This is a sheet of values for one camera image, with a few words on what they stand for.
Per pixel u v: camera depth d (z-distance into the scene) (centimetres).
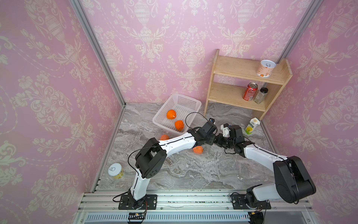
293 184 42
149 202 75
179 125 99
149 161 49
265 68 71
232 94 98
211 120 79
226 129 83
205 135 67
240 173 84
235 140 70
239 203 73
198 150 88
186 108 117
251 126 95
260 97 88
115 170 79
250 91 87
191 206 73
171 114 106
